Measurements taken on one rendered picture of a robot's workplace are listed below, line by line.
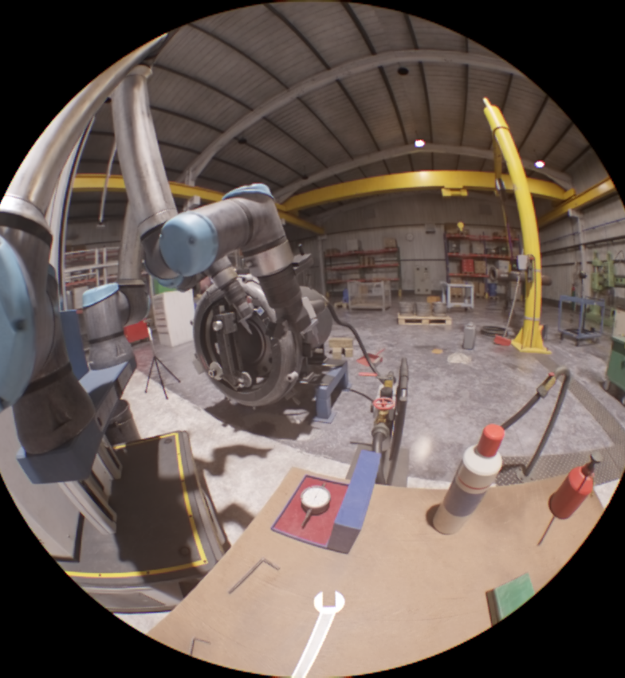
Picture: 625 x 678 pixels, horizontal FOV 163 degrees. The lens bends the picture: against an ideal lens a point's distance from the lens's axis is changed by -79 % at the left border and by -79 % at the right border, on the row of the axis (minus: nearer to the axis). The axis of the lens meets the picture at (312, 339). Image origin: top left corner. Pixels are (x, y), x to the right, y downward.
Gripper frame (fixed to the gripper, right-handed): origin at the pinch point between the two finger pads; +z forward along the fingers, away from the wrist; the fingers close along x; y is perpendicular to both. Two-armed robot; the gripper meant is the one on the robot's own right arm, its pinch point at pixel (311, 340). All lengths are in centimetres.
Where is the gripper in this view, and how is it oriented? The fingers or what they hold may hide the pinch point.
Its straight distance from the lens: 54.1
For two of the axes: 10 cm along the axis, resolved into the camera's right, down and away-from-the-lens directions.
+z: 2.9, 7.8, 5.5
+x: 6.9, 2.3, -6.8
